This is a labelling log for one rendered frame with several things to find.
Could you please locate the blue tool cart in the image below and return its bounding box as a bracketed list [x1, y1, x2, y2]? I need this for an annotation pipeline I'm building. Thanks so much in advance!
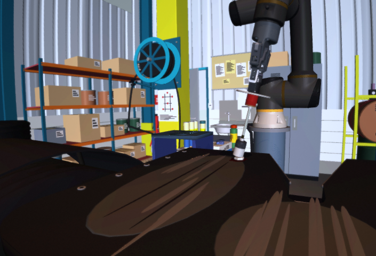
[151, 130, 214, 161]

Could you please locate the red fire extinguisher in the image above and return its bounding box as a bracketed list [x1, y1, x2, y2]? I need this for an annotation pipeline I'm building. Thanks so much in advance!
[154, 94, 160, 134]

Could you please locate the blue hose reel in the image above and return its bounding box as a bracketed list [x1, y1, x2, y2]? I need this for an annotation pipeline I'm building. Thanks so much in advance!
[133, 36, 182, 89]

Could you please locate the red capped green bottle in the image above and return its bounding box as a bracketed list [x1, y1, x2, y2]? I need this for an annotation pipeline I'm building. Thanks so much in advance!
[229, 124, 238, 150]

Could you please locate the large cardboard box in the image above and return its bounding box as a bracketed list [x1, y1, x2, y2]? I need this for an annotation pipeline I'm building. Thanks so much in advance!
[62, 113, 102, 143]

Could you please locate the grey box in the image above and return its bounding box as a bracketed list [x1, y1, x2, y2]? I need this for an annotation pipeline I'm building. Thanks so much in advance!
[33, 127, 67, 145]

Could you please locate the yellow column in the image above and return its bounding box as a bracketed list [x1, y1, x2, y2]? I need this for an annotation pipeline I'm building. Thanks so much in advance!
[155, 0, 190, 149]

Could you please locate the black hose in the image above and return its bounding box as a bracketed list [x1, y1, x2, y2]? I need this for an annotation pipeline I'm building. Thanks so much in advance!
[126, 78, 182, 134]

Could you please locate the black tyre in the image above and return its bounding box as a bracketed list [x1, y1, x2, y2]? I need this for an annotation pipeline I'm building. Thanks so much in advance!
[0, 119, 32, 142]

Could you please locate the orange and blue shelf unit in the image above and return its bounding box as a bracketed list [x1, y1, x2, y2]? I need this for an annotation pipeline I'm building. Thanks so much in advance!
[21, 57, 157, 162]

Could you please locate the white small box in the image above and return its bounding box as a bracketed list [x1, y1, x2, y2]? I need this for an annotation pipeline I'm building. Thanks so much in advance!
[213, 140, 234, 151]

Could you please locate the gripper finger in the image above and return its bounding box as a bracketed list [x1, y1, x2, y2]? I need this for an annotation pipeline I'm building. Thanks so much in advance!
[257, 67, 267, 93]
[246, 65, 259, 94]

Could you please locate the small cardboard box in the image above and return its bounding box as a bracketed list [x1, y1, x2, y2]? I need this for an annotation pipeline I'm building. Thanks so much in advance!
[121, 142, 147, 158]
[99, 124, 126, 139]

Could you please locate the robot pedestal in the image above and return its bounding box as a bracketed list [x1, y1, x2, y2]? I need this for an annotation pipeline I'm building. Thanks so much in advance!
[247, 125, 291, 172]

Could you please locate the white sink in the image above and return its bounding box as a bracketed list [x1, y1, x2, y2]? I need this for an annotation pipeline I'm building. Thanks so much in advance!
[210, 111, 235, 135]

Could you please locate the green drum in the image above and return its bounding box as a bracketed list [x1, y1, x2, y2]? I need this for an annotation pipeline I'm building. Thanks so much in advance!
[356, 137, 376, 161]

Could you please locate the blue steel column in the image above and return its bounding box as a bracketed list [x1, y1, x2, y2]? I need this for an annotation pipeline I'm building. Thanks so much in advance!
[0, 0, 18, 121]
[139, 0, 158, 133]

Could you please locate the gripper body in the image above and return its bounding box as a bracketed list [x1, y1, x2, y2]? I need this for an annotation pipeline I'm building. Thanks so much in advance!
[250, 41, 272, 70]

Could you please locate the yellow drum rack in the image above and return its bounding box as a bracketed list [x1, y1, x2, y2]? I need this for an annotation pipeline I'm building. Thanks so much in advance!
[341, 55, 376, 163]

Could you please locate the white wall poster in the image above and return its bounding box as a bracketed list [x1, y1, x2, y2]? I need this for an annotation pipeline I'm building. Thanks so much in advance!
[157, 89, 179, 122]

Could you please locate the grey cabinet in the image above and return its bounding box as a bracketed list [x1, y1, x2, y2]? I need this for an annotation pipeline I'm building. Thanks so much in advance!
[283, 62, 323, 179]

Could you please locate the wide labelled cardboard box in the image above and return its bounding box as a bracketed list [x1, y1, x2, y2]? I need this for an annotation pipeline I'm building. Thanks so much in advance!
[34, 85, 82, 107]

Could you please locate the brown round tin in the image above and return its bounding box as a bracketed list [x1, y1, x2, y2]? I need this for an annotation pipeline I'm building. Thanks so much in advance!
[97, 91, 111, 106]
[81, 90, 97, 106]

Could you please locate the flat cardboard box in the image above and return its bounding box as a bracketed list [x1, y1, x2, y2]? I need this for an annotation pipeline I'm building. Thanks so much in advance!
[64, 56, 102, 70]

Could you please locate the cork notice board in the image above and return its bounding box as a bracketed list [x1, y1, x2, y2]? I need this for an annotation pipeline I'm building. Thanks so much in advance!
[211, 51, 290, 91]

